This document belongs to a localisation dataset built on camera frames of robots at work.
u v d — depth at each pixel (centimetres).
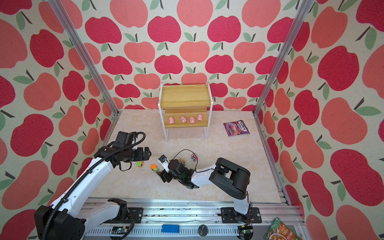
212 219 73
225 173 53
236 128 108
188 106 80
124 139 61
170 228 70
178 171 67
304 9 70
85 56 87
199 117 94
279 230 69
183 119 93
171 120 92
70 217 40
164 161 75
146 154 72
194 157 93
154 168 88
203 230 62
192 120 93
